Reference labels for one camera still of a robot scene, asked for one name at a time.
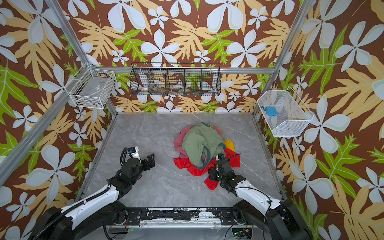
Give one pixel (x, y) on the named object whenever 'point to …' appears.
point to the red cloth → (186, 163)
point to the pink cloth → (178, 140)
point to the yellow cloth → (230, 144)
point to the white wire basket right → (285, 113)
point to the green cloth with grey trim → (201, 144)
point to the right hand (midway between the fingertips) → (210, 170)
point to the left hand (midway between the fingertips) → (147, 154)
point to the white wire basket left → (91, 88)
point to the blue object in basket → (270, 111)
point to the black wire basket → (195, 79)
